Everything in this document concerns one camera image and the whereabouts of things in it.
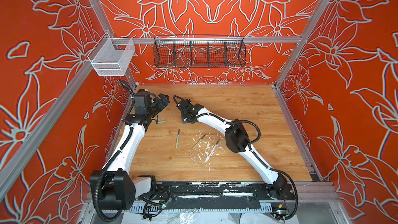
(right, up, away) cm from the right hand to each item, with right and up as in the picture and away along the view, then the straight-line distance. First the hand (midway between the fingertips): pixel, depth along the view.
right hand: (184, 117), depth 100 cm
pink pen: (+19, -16, -13) cm, 28 cm away
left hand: (-9, +12, -19) cm, 25 cm away
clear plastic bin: (-45, +39, -7) cm, 59 cm away
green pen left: (-3, -10, -8) cm, 13 cm away
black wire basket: (+10, +43, -2) cm, 44 cm away
